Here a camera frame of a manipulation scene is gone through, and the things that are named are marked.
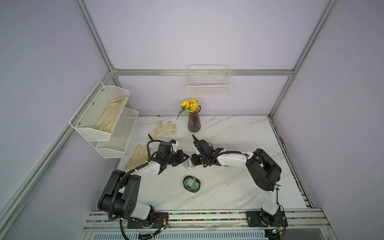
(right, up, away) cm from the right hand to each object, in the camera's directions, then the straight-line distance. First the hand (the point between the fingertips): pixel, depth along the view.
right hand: (193, 161), depth 94 cm
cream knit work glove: (-25, +19, +17) cm, 36 cm away
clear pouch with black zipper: (+2, -12, -11) cm, 17 cm away
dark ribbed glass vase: (0, +24, +12) cm, 27 cm away
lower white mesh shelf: (-49, +9, -3) cm, 50 cm away
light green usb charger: (-1, -10, -10) cm, 14 cm away
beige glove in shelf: (-45, +25, -17) cm, 54 cm away
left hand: (-3, +3, -5) cm, 7 cm away
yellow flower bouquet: (-1, +36, -1) cm, 36 cm away
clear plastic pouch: (+19, -3, -3) cm, 19 cm away
